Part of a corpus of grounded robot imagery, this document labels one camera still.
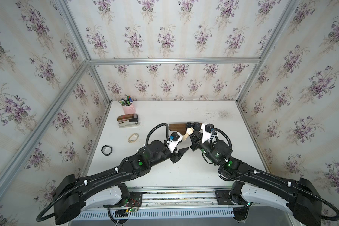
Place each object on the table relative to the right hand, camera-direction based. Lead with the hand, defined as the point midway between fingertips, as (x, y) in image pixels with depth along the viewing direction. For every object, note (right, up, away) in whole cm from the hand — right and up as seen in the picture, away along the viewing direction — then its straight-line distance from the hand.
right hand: (191, 130), depth 69 cm
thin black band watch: (-53, -13, +21) cm, 59 cm away
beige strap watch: (-2, 0, -3) cm, 4 cm away
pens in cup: (-44, +16, +34) cm, 58 cm away
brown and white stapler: (-42, +3, +32) cm, 53 cm away
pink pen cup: (-41, +12, +35) cm, 55 cm away
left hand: (-3, -7, 0) cm, 8 cm away
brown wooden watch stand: (-4, -1, +23) cm, 23 cm away
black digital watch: (+2, +1, +24) cm, 24 cm away
